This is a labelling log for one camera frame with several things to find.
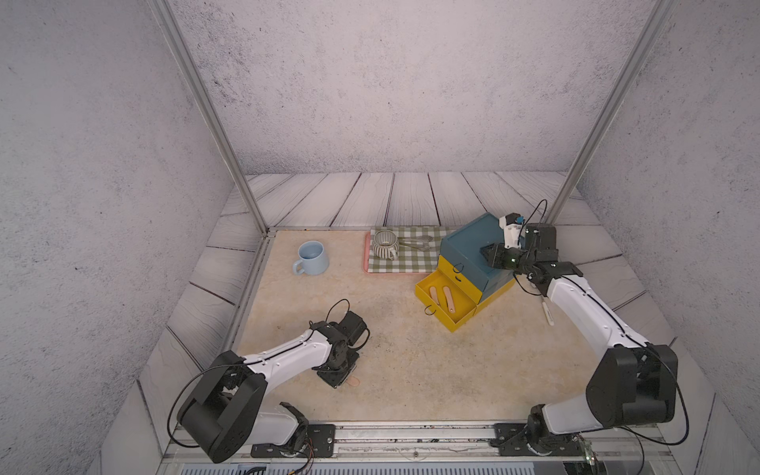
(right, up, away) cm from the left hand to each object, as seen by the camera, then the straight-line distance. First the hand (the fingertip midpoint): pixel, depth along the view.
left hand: (358, 374), depth 84 cm
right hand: (+36, +34, +2) cm, 49 cm away
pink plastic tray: (0, +34, +27) cm, 44 cm away
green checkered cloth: (+16, +32, +27) cm, 44 cm away
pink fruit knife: (+29, +19, +14) cm, 37 cm away
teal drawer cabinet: (+30, +36, +1) cm, 47 cm away
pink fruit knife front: (-2, -1, -2) cm, 3 cm away
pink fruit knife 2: (+23, +21, +16) cm, 35 cm away
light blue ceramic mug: (-18, +32, +19) cm, 41 cm away
